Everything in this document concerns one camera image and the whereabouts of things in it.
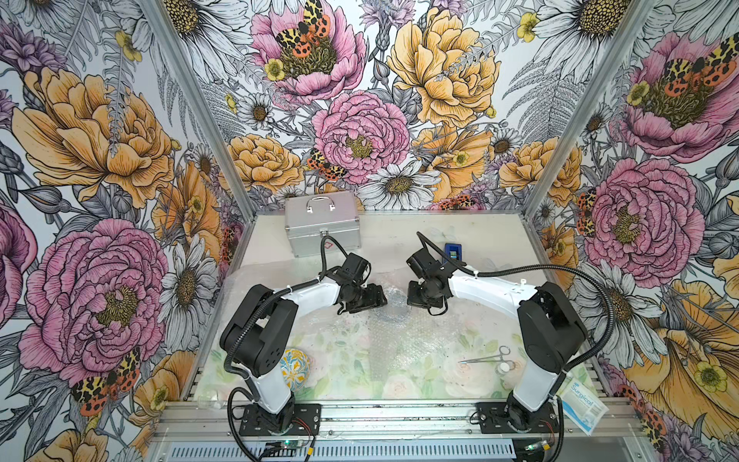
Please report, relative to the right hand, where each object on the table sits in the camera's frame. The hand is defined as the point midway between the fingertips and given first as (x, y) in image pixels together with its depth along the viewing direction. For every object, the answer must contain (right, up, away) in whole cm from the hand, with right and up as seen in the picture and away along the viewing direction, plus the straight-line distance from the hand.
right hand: (415, 308), depth 90 cm
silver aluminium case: (-35, +28, +11) cm, 46 cm away
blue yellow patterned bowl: (-6, 0, -2) cm, 6 cm away
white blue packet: (+42, -22, -13) cm, 49 cm away
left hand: (-12, -1, +2) cm, 12 cm away
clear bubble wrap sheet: (+12, -12, -4) cm, 17 cm away
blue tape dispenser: (+15, +17, +13) cm, 26 cm away
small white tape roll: (+23, -13, -11) cm, 28 cm away
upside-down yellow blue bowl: (-35, -15, -7) cm, 39 cm away
